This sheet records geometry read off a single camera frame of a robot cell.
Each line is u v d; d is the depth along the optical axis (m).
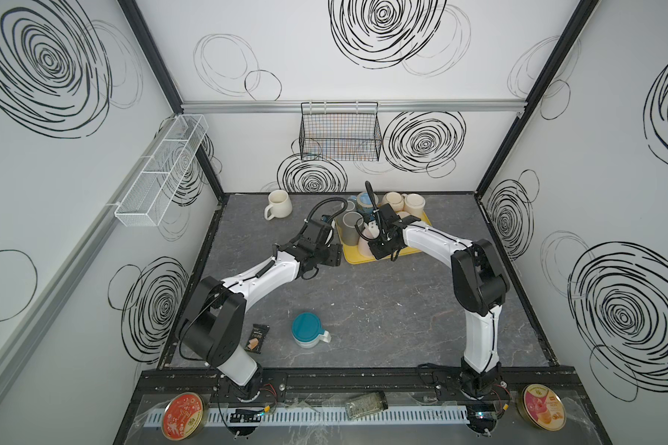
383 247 0.85
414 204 1.07
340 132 1.24
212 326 0.44
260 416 0.69
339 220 0.80
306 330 0.77
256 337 0.81
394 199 1.08
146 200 0.72
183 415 0.67
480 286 0.52
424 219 1.12
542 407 0.68
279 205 1.08
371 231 0.90
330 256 0.79
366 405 0.68
